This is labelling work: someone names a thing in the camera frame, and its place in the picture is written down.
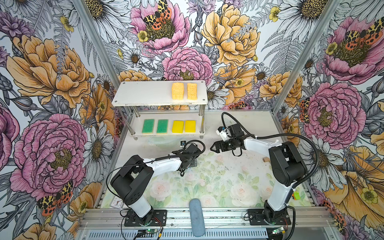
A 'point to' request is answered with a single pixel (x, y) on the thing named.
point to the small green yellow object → (296, 195)
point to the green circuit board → (151, 230)
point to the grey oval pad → (197, 221)
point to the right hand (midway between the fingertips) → (217, 151)
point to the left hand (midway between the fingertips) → (185, 164)
